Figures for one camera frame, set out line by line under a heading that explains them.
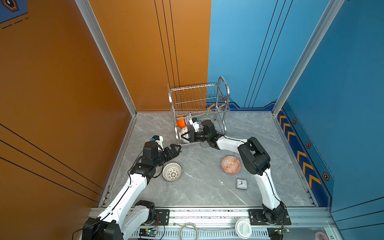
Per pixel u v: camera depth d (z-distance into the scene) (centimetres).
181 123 99
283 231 69
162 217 74
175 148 73
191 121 89
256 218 72
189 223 73
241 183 82
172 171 87
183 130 91
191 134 85
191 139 86
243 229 66
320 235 68
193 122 89
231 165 90
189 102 89
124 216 45
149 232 71
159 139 75
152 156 62
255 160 57
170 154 71
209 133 79
